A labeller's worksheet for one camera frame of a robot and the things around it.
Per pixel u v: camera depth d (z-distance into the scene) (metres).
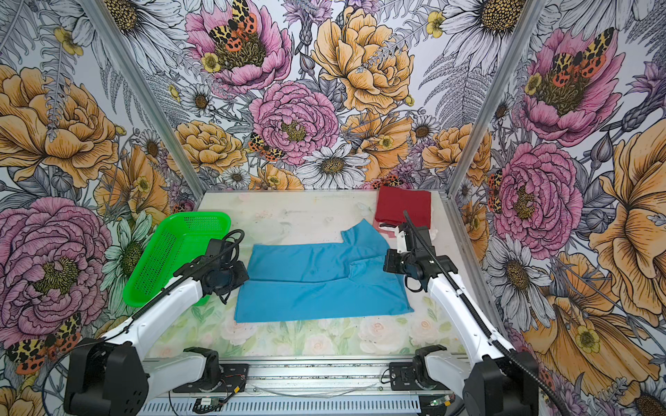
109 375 0.40
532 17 0.73
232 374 0.74
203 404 0.73
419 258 0.62
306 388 0.73
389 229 1.08
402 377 0.74
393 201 1.16
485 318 0.46
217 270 0.66
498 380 0.39
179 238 1.04
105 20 0.73
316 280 0.94
